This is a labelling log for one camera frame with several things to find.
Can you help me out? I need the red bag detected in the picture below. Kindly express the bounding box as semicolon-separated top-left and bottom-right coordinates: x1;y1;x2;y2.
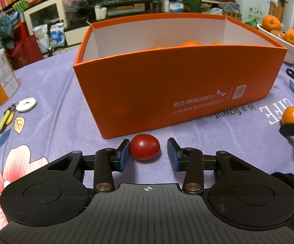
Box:
8;22;44;70

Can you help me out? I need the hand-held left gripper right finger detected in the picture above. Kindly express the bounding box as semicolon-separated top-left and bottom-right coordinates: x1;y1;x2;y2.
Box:
167;137;252;194

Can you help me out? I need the person's right hand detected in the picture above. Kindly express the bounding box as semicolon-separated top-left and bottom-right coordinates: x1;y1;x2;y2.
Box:
270;172;294;201

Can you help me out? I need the white bowl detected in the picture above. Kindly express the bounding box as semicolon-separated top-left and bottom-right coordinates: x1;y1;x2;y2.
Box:
257;24;294;64

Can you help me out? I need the orange cardboard box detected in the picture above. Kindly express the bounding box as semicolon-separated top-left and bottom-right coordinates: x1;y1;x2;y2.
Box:
73;13;288;140

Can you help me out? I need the white plastic bag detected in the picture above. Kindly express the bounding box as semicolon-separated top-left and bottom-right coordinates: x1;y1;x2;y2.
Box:
50;23;65;47

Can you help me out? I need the black and white TV stand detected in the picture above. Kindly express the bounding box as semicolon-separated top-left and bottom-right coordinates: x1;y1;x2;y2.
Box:
61;0;224;47

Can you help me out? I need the white round tag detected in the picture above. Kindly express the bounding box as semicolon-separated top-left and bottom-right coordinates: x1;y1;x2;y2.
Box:
17;98;37;113

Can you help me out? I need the red cherry tomato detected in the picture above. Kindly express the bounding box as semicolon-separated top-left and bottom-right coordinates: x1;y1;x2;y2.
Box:
130;133;161;161

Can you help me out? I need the white glass-door cabinet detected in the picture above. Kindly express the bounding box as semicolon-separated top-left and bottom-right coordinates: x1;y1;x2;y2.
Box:
23;0;66;35

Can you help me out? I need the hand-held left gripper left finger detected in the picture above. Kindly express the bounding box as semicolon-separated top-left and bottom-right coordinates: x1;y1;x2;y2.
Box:
46;139;131;194

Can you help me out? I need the blue and white box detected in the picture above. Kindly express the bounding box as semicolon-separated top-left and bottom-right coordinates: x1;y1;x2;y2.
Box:
168;2;184;13

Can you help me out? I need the reddish brown fruit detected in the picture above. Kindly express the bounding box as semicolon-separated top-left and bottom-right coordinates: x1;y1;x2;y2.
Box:
269;30;286;40

